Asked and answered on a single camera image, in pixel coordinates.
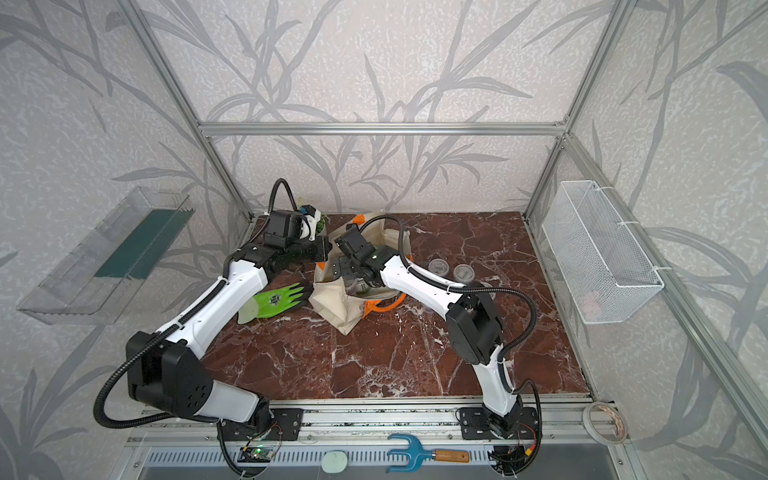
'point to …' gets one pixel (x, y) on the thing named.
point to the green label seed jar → (464, 273)
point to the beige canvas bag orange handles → (381, 237)
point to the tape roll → (616, 416)
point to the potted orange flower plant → (321, 223)
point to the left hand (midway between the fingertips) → (333, 245)
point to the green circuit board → (255, 454)
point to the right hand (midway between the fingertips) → (349, 262)
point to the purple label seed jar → (439, 266)
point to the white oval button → (334, 461)
